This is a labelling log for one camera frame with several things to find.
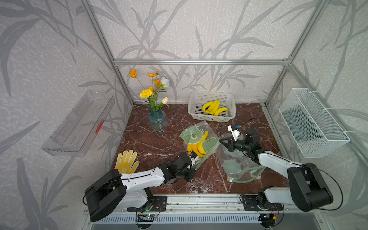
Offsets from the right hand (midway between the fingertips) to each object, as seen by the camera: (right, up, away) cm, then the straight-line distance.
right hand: (220, 140), depth 85 cm
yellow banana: (+1, +21, +30) cm, 37 cm away
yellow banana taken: (+5, +19, +30) cm, 36 cm away
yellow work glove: (-58, -15, +2) cm, 60 cm away
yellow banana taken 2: (-7, +21, +30) cm, 38 cm away
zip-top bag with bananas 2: (-12, 0, +7) cm, 14 cm away
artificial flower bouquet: (-41, +28, -1) cm, 49 cm away
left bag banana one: (-12, -5, +7) cm, 14 cm away
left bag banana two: (-15, -7, +6) cm, 18 cm away
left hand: (-15, -19, -3) cm, 24 cm away
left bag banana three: (-19, -7, +6) cm, 21 cm away
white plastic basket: (-13, +28, +35) cm, 47 cm away
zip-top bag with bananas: (+12, -17, +1) cm, 21 cm away
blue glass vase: (-40, +10, +12) cm, 43 cm away
